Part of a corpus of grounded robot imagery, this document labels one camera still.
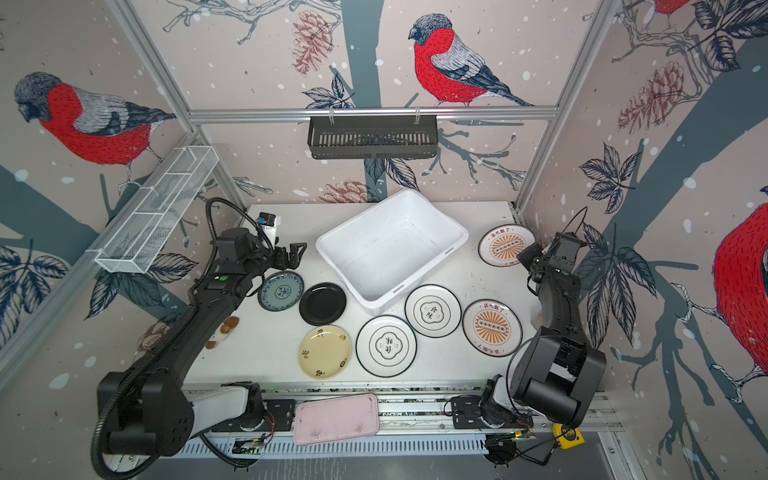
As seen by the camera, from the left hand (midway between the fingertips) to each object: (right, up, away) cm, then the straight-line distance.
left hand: (288, 240), depth 81 cm
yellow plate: (+9, -32, +3) cm, 34 cm away
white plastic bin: (+26, -6, +26) cm, 37 cm away
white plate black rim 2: (+42, -23, +11) cm, 49 cm away
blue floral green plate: (-9, -18, +16) cm, 26 cm away
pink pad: (+14, -44, -9) cm, 47 cm away
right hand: (+69, -4, +3) cm, 69 cm away
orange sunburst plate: (+64, -2, +13) cm, 65 cm away
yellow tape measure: (+70, -46, -13) cm, 85 cm away
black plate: (+6, -21, +12) cm, 25 cm away
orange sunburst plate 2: (+59, -27, +7) cm, 65 cm away
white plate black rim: (+27, -31, +4) cm, 42 cm away
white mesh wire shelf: (-34, +8, -3) cm, 35 cm away
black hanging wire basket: (+22, +37, +26) cm, 50 cm away
